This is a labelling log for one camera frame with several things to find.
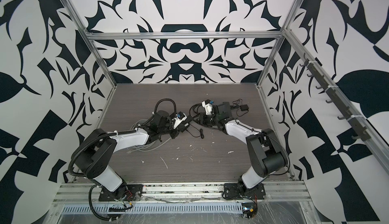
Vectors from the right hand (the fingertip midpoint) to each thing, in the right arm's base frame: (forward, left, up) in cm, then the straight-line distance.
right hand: (194, 118), depth 87 cm
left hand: (-1, +6, -3) cm, 6 cm away
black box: (-3, +7, -4) cm, 9 cm away
